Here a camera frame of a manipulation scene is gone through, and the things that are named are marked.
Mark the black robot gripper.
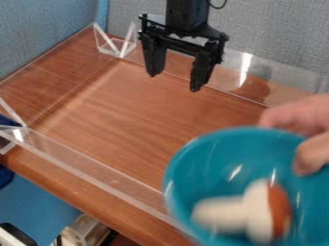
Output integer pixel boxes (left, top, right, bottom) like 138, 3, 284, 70
140, 13, 229, 92

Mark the blue plastic bowl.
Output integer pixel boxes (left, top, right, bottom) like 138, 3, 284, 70
164, 127, 329, 246

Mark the toy mushroom brown cap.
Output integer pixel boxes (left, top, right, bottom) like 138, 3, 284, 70
192, 179, 293, 244

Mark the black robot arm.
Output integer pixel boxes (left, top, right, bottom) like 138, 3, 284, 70
140, 0, 229, 92

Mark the person's hand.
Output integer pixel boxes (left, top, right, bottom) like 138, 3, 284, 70
257, 93, 329, 176

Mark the clear acrylic back barrier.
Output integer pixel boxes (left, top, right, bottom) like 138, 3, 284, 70
124, 30, 329, 109

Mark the clear acrylic barrier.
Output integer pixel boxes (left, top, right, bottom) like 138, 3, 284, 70
124, 30, 329, 109
0, 128, 198, 238

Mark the clear acrylic front barrier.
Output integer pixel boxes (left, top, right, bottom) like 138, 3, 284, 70
0, 128, 198, 238

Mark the blue fabric object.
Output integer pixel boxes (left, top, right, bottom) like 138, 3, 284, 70
0, 113, 22, 189

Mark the grey metal box below table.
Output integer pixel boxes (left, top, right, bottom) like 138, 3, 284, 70
50, 214, 112, 246

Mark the black and white object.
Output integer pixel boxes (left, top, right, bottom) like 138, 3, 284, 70
0, 223, 38, 246

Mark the clear acrylic corner bracket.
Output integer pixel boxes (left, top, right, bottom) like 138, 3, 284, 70
93, 22, 138, 59

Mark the black cable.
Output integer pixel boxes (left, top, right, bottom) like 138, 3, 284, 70
205, 0, 229, 10

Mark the clear acrylic left bracket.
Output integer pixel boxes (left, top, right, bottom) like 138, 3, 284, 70
0, 97, 27, 155

